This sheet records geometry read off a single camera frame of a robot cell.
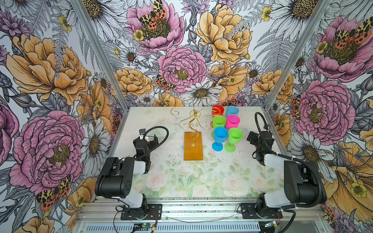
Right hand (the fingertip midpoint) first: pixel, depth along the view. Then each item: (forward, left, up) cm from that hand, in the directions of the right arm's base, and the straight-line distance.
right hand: (258, 137), depth 93 cm
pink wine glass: (+11, +15, +3) cm, 19 cm away
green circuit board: (-43, +66, -8) cm, 80 cm away
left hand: (+1, +70, -1) cm, 70 cm away
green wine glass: (+11, +24, +4) cm, 27 cm away
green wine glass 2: (-1, +16, +3) cm, 16 cm away
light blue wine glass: (+19, +14, +5) cm, 24 cm away
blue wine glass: (+1, +24, +2) cm, 24 cm away
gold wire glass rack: (+20, +32, -8) cm, 38 cm away
